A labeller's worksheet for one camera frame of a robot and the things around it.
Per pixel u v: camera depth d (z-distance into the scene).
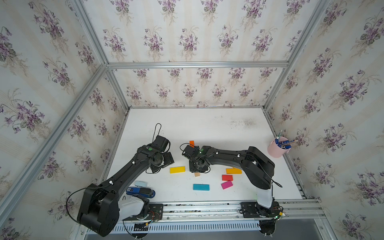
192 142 0.98
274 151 0.89
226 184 0.82
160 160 0.63
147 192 0.79
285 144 0.88
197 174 0.85
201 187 0.80
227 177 0.84
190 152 0.70
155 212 0.72
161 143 0.66
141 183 0.81
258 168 0.49
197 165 0.74
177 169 0.87
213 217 0.73
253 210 0.73
